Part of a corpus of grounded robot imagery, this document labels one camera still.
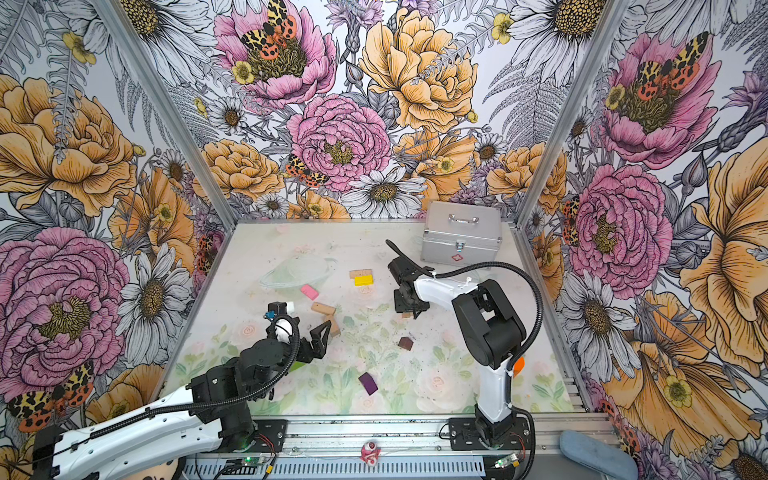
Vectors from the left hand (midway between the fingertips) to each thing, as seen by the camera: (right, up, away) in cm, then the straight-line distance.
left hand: (314, 329), depth 75 cm
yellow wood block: (+10, +9, +30) cm, 32 cm away
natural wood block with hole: (-3, +1, +22) cm, 22 cm away
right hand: (+25, 0, +21) cm, 33 cm away
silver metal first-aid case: (+42, +25, +25) cm, 55 cm away
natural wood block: (+24, -1, +19) cm, 31 cm away
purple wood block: (+13, -16, +6) cm, 22 cm away
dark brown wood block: (+23, -8, +14) cm, 28 cm away
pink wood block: (-9, +6, +27) cm, 29 cm away
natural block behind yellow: (+8, +11, +31) cm, 34 cm away
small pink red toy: (+14, -26, -6) cm, 31 cm away
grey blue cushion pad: (+66, -27, -6) cm, 72 cm away
